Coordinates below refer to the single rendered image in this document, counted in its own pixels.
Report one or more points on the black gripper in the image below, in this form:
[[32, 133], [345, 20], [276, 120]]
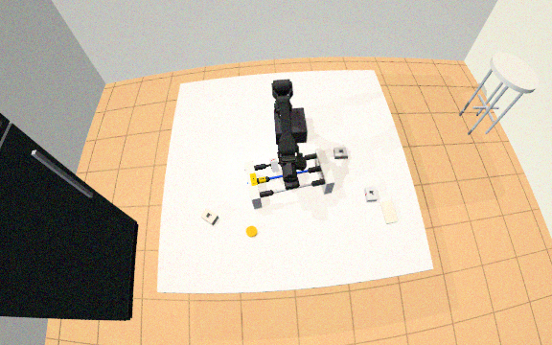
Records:
[[291, 185]]

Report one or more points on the yellow short cylinder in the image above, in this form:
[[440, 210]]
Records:
[[251, 231]]

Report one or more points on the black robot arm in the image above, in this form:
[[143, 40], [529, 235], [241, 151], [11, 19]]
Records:
[[282, 92]]

